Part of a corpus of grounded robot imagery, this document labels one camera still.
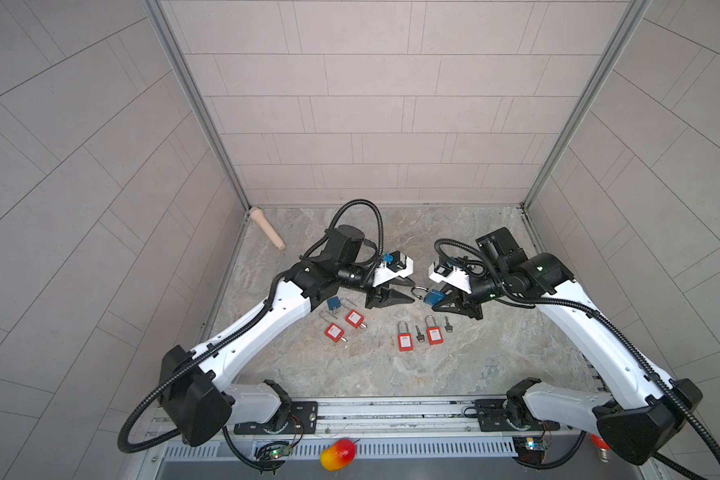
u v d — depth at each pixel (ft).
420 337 2.77
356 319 2.83
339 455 2.08
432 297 2.04
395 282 2.13
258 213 3.64
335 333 2.72
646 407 1.21
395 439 2.28
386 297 1.90
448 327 2.84
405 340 2.71
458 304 1.89
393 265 1.76
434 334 2.75
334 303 2.98
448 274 1.86
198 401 1.19
